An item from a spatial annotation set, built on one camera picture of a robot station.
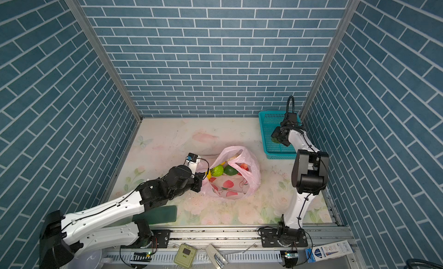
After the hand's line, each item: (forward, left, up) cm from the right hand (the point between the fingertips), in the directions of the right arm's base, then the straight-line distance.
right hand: (277, 134), depth 99 cm
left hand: (-32, +35, +7) cm, 48 cm away
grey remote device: (-60, +28, -8) cm, 67 cm away
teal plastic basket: (+17, +3, -7) cm, 19 cm away
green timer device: (-61, +41, -8) cm, 74 cm away
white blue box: (-54, -18, -10) cm, 58 cm away
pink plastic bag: (-30, +22, -10) cm, 38 cm away
